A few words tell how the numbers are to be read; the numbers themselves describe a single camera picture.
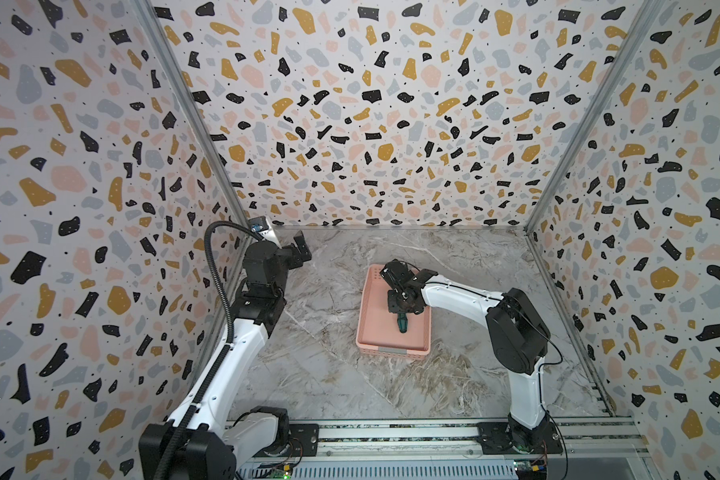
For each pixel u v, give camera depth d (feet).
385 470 2.30
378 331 3.11
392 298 2.81
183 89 2.69
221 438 1.37
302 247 2.27
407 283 2.30
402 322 2.96
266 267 1.79
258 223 2.06
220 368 1.47
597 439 2.50
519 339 1.68
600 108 2.87
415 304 2.27
